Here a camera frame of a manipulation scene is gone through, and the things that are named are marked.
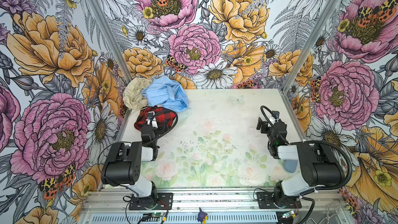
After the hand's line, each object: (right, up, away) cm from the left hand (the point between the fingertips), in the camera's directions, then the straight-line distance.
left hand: (158, 122), depth 94 cm
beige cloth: (-23, +17, +17) cm, 33 cm away
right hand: (+65, 0, 0) cm, 65 cm away
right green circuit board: (+66, -39, -22) cm, 80 cm away
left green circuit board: (+6, -39, -23) cm, 45 cm away
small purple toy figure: (+26, -36, -28) cm, 53 cm away
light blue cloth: (+1, +19, +9) cm, 21 cm away
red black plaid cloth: (+4, +2, +1) cm, 5 cm away
